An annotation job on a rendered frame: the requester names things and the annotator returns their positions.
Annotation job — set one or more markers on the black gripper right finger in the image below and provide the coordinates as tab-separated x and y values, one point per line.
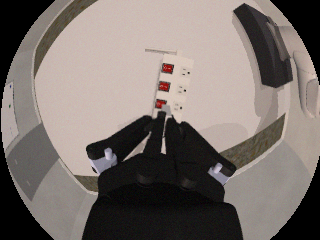
204	154

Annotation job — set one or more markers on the white power strip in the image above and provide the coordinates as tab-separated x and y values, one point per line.
173	82

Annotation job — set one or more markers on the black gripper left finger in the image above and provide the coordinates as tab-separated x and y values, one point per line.
113	150

